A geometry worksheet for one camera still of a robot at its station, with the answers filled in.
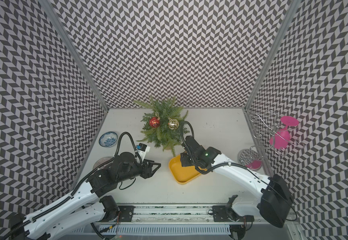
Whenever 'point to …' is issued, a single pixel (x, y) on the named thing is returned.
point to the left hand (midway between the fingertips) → (156, 165)
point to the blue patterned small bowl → (108, 139)
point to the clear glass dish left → (101, 161)
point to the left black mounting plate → (126, 212)
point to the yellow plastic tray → (183, 174)
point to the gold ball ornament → (173, 123)
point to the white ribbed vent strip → (167, 230)
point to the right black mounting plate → (224, 213)
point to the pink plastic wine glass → (281, 138)
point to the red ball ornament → (154, 122)
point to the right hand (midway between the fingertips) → (186, 161)
